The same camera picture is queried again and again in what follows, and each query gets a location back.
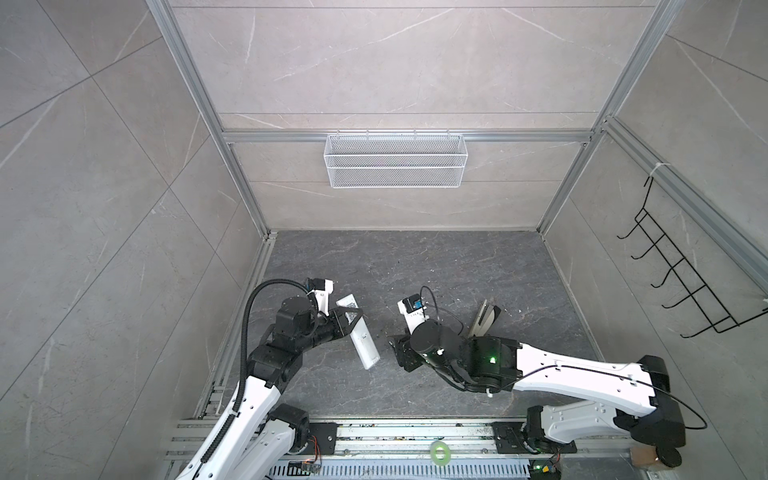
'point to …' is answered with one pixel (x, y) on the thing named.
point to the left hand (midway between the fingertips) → (360, 307)
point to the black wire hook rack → (719, 319)
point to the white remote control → (360, 335)
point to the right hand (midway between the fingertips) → (394, 335)
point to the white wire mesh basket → (396, 161)
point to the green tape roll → (440, 453)
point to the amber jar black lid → (643, 456)
